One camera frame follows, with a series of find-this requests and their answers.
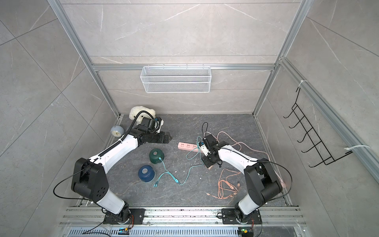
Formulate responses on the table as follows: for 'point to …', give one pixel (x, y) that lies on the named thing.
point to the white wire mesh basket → (161, 79)
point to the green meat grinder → (154, 154)
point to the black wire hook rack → (326, 159)
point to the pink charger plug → (209, 168)
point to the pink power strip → (189, 146)
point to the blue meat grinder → (146, 174)
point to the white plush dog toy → (134, 111)
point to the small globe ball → (117, 131)
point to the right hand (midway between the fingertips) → (210, 160)
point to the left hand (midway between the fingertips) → (167, 135)
